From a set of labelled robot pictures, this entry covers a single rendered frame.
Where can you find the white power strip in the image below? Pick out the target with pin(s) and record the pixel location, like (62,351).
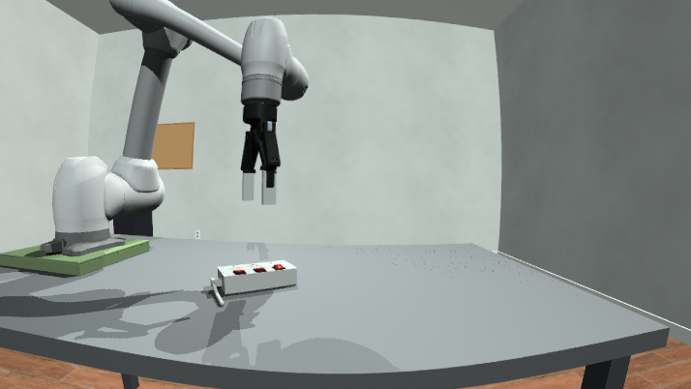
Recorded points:
(255,276)

